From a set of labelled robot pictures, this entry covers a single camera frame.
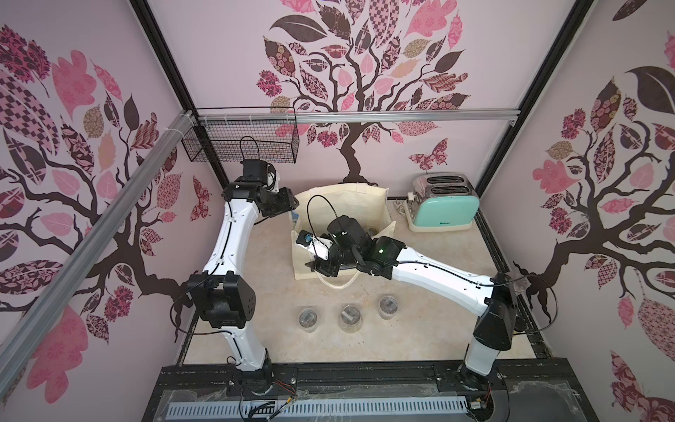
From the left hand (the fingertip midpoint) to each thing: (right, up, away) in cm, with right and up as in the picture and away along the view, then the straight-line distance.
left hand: (291, 208), depth 83 cm
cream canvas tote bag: (+9, +1, +5) cm, 10 cm away
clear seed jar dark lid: (+31, -32, -1) cm, 45 cm away
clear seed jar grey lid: (+6, -35, -3) cm, 35 cm away
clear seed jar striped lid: (+19, -35, -3) cm, 40 cm away
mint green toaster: (+56, +3, +19) cm, 59 cm away
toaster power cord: (+43, +3, +33) cm, 54 cm away
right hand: (+8, -12, -11) cm, 18 cm away
